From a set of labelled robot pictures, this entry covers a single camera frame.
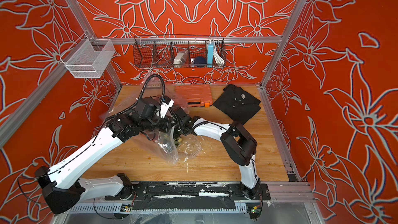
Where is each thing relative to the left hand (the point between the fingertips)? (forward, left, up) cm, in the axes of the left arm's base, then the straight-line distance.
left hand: (177, 121), depth 69 cm
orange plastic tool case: (+42, -5, -28) cm, 51 cm away
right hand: (+3, +10, -18) cm, 21 cm away
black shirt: (+31, -35, -23) cm, 52 cm away
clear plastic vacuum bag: (-1, +4, -28) cm, 28 cm away
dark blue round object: (+43, -8, +3) cm, 44 cm away
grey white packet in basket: (+41, +5, +6) cm, 42 cm away
